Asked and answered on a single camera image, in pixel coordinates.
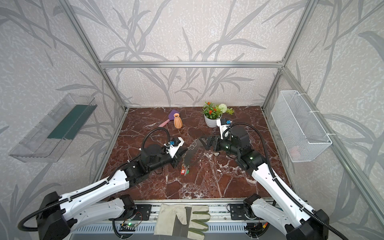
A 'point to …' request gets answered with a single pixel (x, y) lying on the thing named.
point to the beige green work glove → (181, 222)
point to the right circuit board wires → (256, 229)
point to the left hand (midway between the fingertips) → (188, 145)
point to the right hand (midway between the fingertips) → (206, 132)
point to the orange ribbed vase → (178, 124)
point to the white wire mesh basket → (303, 136)
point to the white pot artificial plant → (212, 113)
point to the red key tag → (183, 171)
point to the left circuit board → (128, 227)
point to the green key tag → (187, 171)
